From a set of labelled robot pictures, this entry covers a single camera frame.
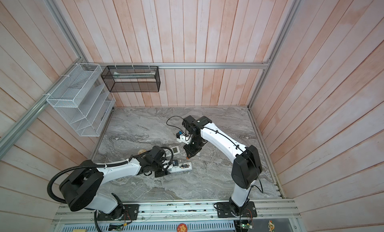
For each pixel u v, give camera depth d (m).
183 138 0.75
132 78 1.04
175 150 0.95
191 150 0.70
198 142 0.67
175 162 0.76
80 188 0.43
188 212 0.75
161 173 0.78
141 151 0.95
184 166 0.87
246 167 0.45
